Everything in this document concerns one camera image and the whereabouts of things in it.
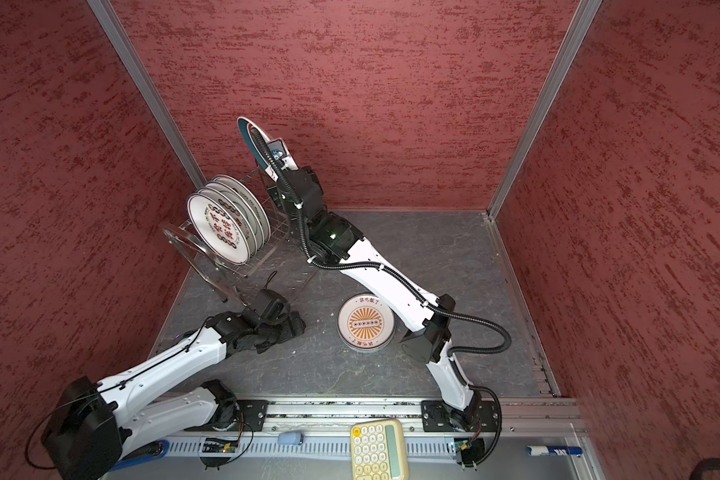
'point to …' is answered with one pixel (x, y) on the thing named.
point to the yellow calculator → (378, 450)
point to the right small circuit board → (469, 451)
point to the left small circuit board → (218, 447)
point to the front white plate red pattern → (219, 230)
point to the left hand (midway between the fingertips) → (292, 337)
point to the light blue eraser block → (288, 438)
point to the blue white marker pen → (552, 450)
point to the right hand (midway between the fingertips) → (292, 167)
